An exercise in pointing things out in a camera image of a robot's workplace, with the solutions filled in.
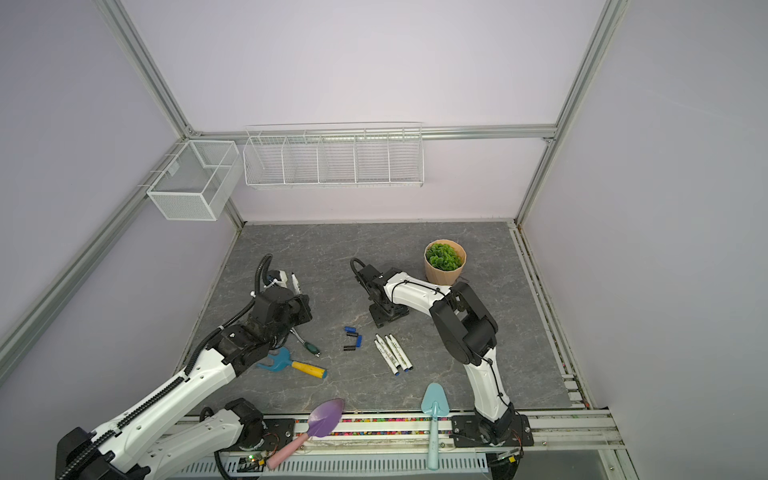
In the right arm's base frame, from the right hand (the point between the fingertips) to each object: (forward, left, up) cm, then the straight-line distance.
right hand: (391, 317), depth 94 cm
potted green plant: (+14, -17, +12) cm, 25 cm away
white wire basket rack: (+44, +17, +30) cm, 56 cm away
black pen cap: (-10, +12, -1) cm, 16 cm away
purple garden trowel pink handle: (-29, +17, -1) cm, 33 cm away
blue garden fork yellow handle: (-14, +31, +2) cm, 34 cm away
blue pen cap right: (-8, +9, 0) cm, 12 cm away
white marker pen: (-13, +1, 0) cm, 13 cm away
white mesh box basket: (+36, +64, +27) cm, 78 cm away
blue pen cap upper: (-4, +13, 0) cm, 13 cm away
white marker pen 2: (-12, -2, 0) cm, 12 cm away
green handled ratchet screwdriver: (-10, +25, +2) cm, 27 cm away
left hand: (-4, +22, +17) cm, 28 cm away
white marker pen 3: (-11, -3, 0) cm, 12 cm away
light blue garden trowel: (-25, -12, +1) cm, 28 cm away
